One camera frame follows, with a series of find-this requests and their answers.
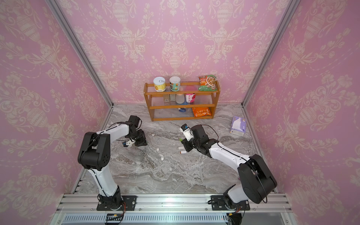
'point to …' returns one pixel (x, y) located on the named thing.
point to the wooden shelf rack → (188, 103)
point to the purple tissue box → (238, 126)
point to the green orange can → (175, 83)
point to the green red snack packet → (207, 83)
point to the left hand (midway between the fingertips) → (148, 137)
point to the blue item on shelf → (182, 109)
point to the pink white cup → (190, 98)
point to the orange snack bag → (201, 111)
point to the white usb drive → (181, 148)
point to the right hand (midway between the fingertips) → (183, 140)
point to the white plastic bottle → (180, 98)
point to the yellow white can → (159, 84)
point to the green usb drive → (180, 139)
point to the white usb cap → (162, 158)
